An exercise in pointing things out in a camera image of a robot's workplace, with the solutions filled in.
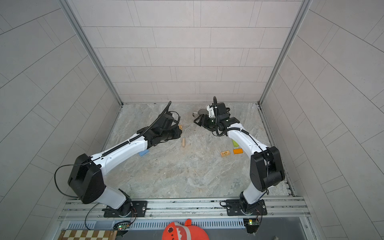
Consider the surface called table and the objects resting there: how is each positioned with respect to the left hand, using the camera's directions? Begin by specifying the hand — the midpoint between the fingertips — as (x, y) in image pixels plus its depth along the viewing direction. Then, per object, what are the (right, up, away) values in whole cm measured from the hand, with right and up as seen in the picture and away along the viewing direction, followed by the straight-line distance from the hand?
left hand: (185, 129), depth 82 cm
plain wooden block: (-2, -9, +10) cm, 14 cm away
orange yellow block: (+31, -14, +8) cm, 35 cm away
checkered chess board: (-45, -42, -20) cm, 65 cm away
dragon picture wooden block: (+24, -15, +6) cm, 29 cm away
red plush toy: (-2, -39, -23) cm, 45 cm away
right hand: (+7, +4, +1) cm, 8 cm away
